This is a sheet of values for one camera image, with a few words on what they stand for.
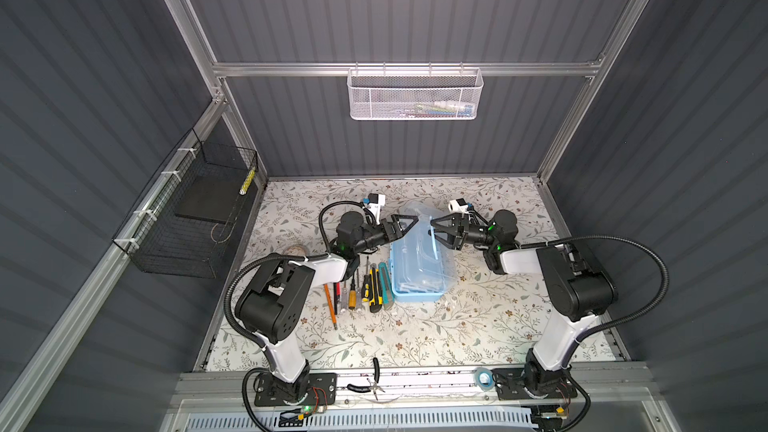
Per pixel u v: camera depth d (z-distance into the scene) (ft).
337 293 2.93
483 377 2.47
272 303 1.58
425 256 2.58
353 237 2.37
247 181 2.67
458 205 2.80
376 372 2.49
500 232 2.39
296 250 3.25
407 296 2.76
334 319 2.77
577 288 1.63
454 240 2.62
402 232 2.48
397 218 2.52
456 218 2.60
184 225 2.39
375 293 2.91
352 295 2.91
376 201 2.65
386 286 2.95
